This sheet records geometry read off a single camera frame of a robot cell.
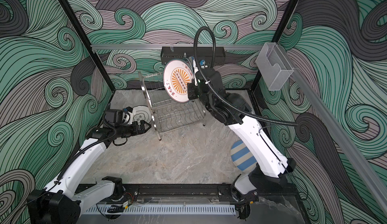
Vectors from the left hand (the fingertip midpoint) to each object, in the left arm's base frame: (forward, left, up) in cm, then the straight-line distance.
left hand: (145, 126), depth 79 cm
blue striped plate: (-9, -55, -16) cm, 58 cm away
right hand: (+5, -25, +29) cm, 39 cm away
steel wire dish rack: (+18, -8, -14) cm, 25 cm away
